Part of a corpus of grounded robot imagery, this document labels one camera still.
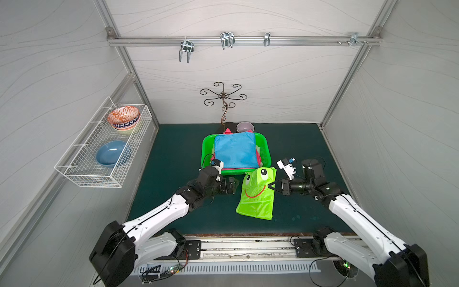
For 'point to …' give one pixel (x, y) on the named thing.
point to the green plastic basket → (207, 154)
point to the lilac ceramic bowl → (244, 127)
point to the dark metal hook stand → (224, 96)
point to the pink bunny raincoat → (228, 132)
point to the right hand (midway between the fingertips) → (269, 185)
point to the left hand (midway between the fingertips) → (231, 182)
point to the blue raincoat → (236, 150)
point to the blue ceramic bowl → (109, 153)
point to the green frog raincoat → (257, 198)
